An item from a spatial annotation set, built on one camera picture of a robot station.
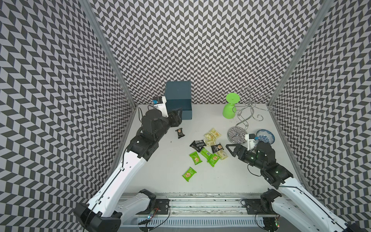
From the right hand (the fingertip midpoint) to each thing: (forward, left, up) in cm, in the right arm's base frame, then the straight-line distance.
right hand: (229, 151), depth 76 cm
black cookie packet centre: (+10, +5, -15) cm, 18 cm away
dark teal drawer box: (+38, +29, +6) cm, 48 cm away
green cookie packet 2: (+2, +7, -15) cm, 17 cm away
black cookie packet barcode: (+10, +17, -11) cm, 22 cm away
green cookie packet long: (+6, +11, -15) cm, 20 cm away
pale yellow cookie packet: (+4, +1, -13) cm, 14 cm away
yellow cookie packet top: (+21, +4, -16) cm, 26 cm away
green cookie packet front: (-7, +22, -14) cm, 27 cm away
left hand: (+11, +27, +20) cm, 35 cm away
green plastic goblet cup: (+19, -1, +12) cm, 23 cm away
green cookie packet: (+3, +18, -14) cm, 23 cm away
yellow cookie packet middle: (+16, +8, -14) cm, 23 cm away
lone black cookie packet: (+21, +28, -13) cm, 38 cm away
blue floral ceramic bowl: (+18, -30, -15) cm, 38 cm away
